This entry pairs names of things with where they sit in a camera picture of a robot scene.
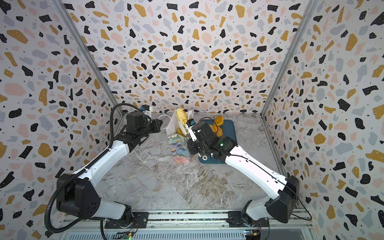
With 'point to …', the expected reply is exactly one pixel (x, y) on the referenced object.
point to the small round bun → (219, 120)
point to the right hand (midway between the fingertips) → (186, 139)
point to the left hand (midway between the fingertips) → (162, 118)
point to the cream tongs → (183, 128)
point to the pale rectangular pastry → (181, 115)
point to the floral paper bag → (178, 144)
